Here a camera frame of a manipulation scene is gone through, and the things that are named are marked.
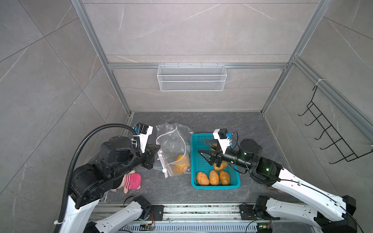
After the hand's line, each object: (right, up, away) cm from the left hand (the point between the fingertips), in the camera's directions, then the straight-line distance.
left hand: (161, 144), depth 55 cm
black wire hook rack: (+78, 0, +9) cm, 78 cm away
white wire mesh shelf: (+12, +40, +43) cm, 60 cm away
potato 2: (+25, -22, +25) cm, 42 cm away
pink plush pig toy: (-21, -24, +24) cm, 39 cm away
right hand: (+17, -2, +5) cm, 18 cm away
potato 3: (+31, -23, +26) cm, 47 cm away
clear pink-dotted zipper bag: (0, -3, +38) cm, 38 cm away
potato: (+7, -11, +17) cm, 21 cm away
